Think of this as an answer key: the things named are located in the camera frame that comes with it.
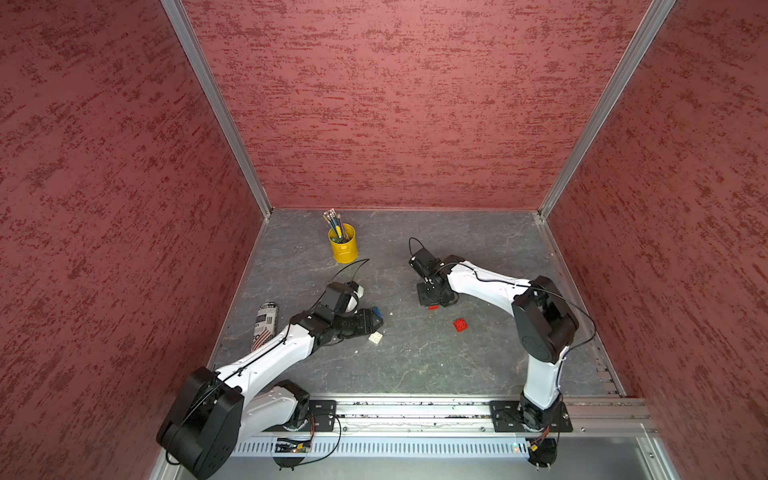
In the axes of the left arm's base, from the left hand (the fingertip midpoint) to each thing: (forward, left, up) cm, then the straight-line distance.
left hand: (374, 329), depth 83 cm
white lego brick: (-1, 0, -4) cm, 4 cm away
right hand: (+10, -17, -4) cm, 20 cm away
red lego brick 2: (+4, -26, -5) cm, 27 cm away
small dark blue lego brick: (+9, 0, -7) cm, 11 cm away
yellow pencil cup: (+27, +11, +3) cm, 29 cm away
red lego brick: (+9, -18, -4) cm, 21 cm away
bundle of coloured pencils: (+32, +14, +8) cm, 36 cm away
